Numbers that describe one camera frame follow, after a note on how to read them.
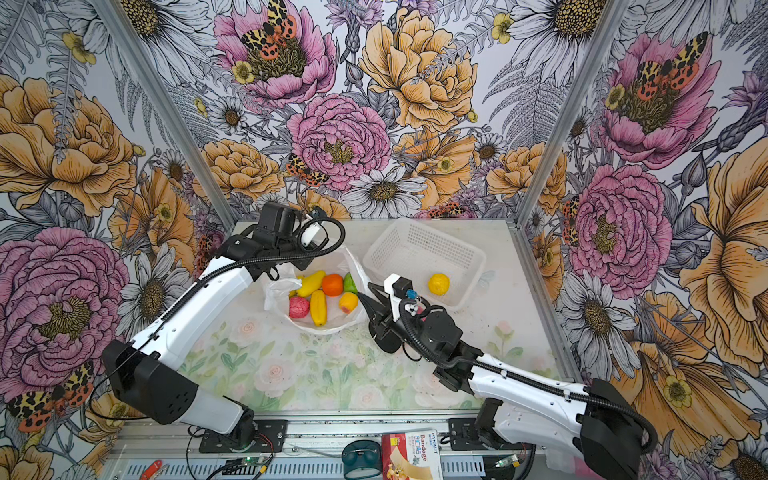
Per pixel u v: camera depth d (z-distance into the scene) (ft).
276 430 2.48
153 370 1.31
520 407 1.59
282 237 1.99
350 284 3.17
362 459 2.13
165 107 2.87
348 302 3.09
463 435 2.42
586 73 2.67
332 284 3.19
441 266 3.54
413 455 2.26
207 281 1.60
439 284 3.06
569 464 2.30
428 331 1.72
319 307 3.08
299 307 3.00
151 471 2.30
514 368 1.70
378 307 1.99
